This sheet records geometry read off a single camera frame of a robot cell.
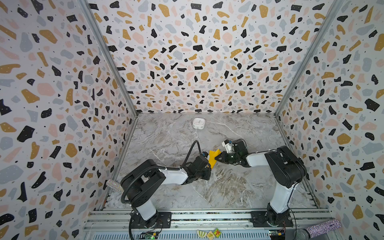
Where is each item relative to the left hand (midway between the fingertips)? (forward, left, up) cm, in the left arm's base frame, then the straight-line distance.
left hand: (211, 170), depth 88 cm
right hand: (+10, -3, 0) cm, 10 cm away
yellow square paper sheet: (+8, -1, -3) cm, 8 cm away
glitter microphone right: (-32, -41, +2) cm, 52 cm away
